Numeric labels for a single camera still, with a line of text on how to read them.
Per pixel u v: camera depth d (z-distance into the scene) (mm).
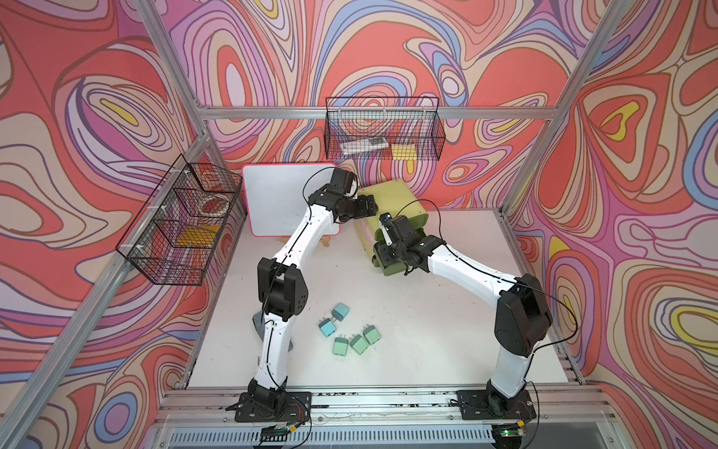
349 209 767
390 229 693
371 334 845
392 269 871
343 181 723
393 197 964
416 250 635
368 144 885
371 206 834
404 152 911
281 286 556
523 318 471
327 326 863
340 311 889
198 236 718
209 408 750
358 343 825
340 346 825
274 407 646
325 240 1068
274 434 717
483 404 725
